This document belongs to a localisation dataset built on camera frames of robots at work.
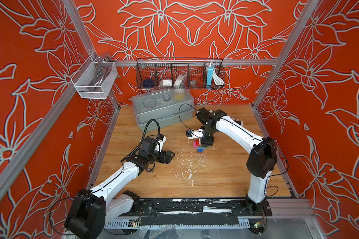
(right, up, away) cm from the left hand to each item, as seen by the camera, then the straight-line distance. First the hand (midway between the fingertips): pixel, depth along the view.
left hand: (168, 151), depth 84 cm
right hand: (+19, +7, +2) cm, 21 cm away
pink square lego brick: (+16, +3, +4) cm, 16 cm away
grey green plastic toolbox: (-5, +25, +8) cm, 27 cm away
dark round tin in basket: (-15, +43, +13) cm, 47 cm away
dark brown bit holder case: (+51, +16, +23) cm, 59 cm away
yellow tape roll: (+7, +35, +18) cm, 40 cm away
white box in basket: (-1, +40, +2) cm, 41 cm away
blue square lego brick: (+20, -1, +9) cm, 22 cm away
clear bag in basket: (+7, +42, +6) cm, 43 cm away
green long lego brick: (+22, +3, -3) cm, 22 cm away
